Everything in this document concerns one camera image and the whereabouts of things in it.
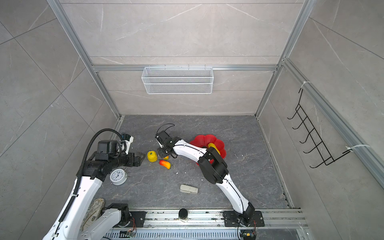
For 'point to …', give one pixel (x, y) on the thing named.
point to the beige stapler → (187, 188)
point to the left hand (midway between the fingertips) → (135, 151)
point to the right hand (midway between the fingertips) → (163, 150)
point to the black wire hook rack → (320, 148)
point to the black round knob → (183, 213)
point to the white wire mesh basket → (177, 80)
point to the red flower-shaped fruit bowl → (203, 140)
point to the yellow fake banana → (211, 145)
